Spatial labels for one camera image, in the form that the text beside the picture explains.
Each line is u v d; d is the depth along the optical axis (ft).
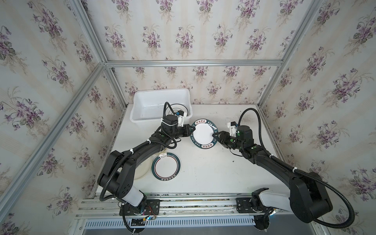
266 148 1.98
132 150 1.57
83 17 2.40
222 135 2.47
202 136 2.70
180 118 2.55
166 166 2.89
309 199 1.34
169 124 2.13
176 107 3.72
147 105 3.72
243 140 2.14
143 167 2.87
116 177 1.41
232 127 2.56
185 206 2.46
